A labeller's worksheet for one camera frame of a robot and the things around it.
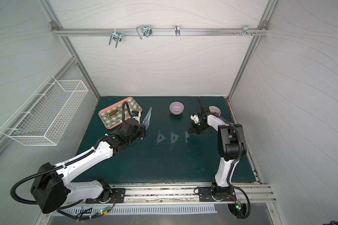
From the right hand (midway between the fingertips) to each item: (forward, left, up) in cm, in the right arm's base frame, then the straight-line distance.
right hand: (190, 131), depth 96 cm
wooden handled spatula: (+14, +60, 0) cm, 62 cm away
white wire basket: (-15, +75, +30) cm, 82 cm away
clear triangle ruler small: (-6, +12, -4) cm, 14 cm away
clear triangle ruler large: (-1, +22, -3) cm, 22 cm away
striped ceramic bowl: (+21, -19, +1) cm, 28 cm away
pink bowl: (+22, +10, -1) cm, 24 cm away
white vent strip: (-47, +44, -1) cm, 64 cm away
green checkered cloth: (+12, +59, -1) cm, 60 cm away
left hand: (-6, +28, +15) cm, 33 cm away
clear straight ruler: (-9, +1, -5) cm, 10 cm away
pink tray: (+21, +62, 0) cm, 65 cm away
